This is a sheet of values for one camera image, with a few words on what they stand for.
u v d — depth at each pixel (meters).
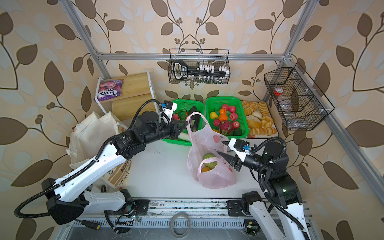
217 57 0.91
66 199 0.39
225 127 0.95
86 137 0.77
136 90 0.81
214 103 1.15
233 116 1.06
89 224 0.69
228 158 0.51
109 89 0.81
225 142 0.58
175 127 0.55
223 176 0.65
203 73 0.83
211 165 0.82
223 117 1.05
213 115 1.08
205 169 0.80
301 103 0.73
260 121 1.05
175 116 0.57
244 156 0.50
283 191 0.41
